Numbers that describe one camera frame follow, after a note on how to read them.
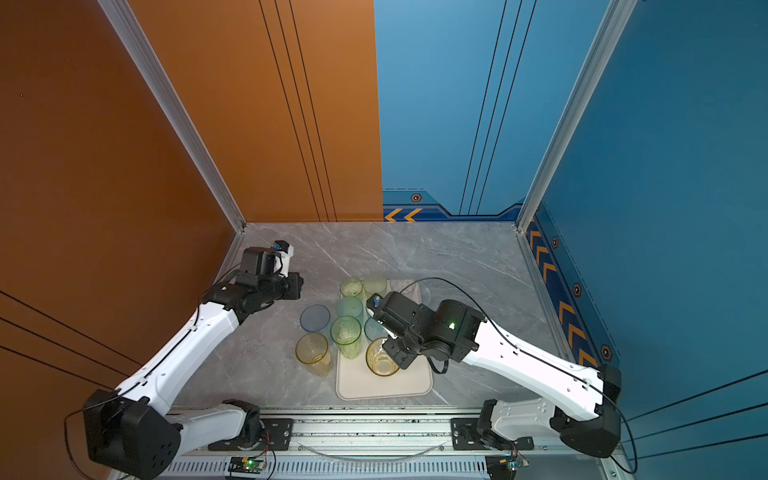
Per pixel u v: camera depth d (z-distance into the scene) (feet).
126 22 2.31
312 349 2.49
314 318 2.60
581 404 1.24
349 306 2.94
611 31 2.34
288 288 2.33
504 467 2.31
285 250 2.39
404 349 1.85
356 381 2.72
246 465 2.33
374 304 1.90
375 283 3.12
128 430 1.28
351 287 3.18
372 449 2.39
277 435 2.43
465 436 2.38
